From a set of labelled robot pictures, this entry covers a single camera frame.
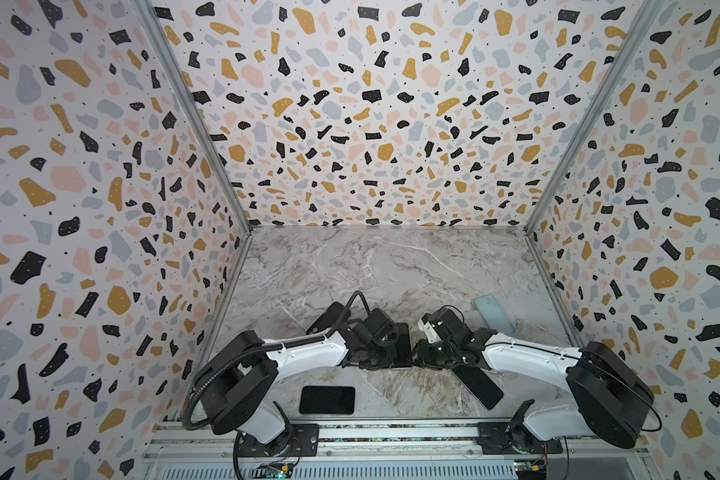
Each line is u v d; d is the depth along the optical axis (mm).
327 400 816
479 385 833
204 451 732
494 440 734
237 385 428
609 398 433
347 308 958
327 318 985
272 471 703
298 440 729
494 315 983
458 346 675
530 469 716
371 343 707
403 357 803
